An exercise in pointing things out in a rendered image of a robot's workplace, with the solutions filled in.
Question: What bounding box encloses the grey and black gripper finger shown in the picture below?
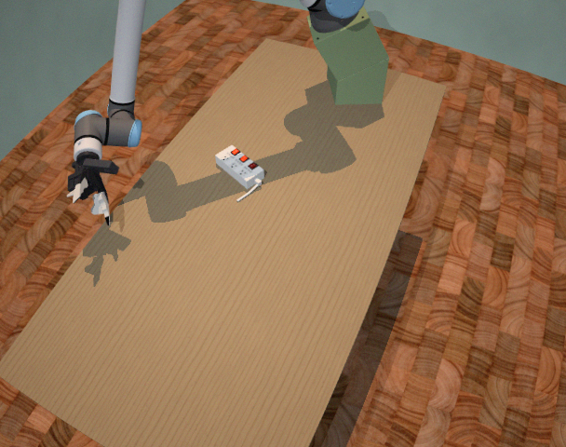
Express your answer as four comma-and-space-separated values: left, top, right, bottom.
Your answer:
91, 185, 110, 225
67, 169, 90, 203

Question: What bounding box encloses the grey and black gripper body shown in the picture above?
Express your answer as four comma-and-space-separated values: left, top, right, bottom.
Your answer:
68, 151, 103, 200

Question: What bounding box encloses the white power strip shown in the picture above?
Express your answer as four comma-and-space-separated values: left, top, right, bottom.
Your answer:
215, 145, 264, 201

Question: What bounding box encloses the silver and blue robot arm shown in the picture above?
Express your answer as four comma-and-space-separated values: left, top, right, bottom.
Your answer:
74, 0, 365, 174

